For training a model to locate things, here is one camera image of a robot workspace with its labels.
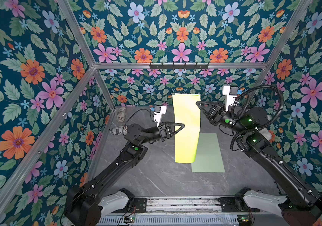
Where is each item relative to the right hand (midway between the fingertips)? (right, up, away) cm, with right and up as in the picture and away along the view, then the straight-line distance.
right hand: (198, 102), depth 50 cm
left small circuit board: (-32, -58, +22) cm, 70 cm away
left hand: (-5, -10, +4) cm, 12 cm away
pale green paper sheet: (+14, -31, +40) cm, 53 cm away
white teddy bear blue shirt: (+52, -15, +40) cm, 67 cm away
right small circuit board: (+28, -58, +22) cm, 68 cm away
